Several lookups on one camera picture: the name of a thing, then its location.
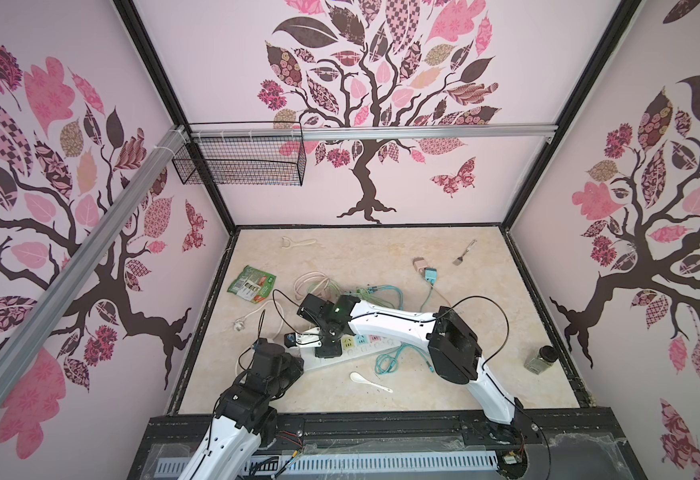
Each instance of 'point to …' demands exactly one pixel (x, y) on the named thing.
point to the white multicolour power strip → (353, 348)
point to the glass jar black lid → (546, 356)
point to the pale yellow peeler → (298, 243)
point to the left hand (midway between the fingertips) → (303, 367)
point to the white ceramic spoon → (357, 377)
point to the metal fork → (459, 260)
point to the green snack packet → (252, 284)
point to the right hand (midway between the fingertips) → (318, 340)
